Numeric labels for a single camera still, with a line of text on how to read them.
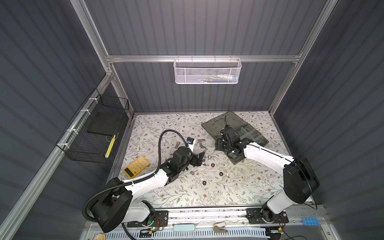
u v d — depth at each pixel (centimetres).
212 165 91
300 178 49
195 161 74
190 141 72
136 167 91
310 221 71
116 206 41
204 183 85
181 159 63
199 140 102
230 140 68
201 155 74
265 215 65
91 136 72
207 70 124
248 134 102
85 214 41
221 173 89
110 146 69
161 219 72
